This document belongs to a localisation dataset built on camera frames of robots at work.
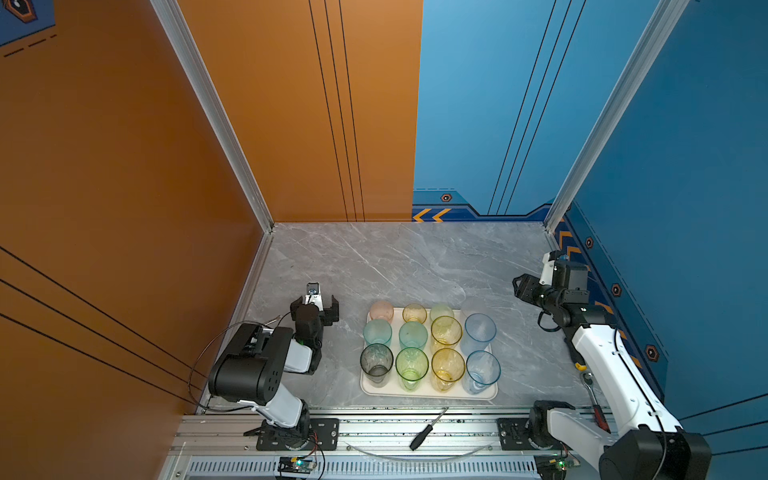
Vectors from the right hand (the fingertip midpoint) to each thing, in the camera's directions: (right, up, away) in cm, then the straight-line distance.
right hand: (521, 282), depth 82 cm
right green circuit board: (+2, -43, -11) cm, 44 cm away
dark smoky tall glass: (-40, -21, -2) cm, 45 cm away
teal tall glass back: (-29, -16, +6) cm, 34 cm away
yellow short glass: (-29, -10, +8) cm, 32 cm away
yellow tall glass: (-20, -14, +1) cm, 25 cm away
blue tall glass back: (-11, -14, +2) cm, 18 cm away
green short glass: (-21, -10, +9) cm, 25 cm away
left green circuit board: (-59, -43, -11) cm, 73 cm away
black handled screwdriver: (-28, -37, -9) cm, 48 cm away
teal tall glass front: (-40, -15, +5) cm, 43 cm away
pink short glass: (-39, -10, +10) cm, 41 cm away
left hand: (-59, -5, +12) cm, 61 cm away
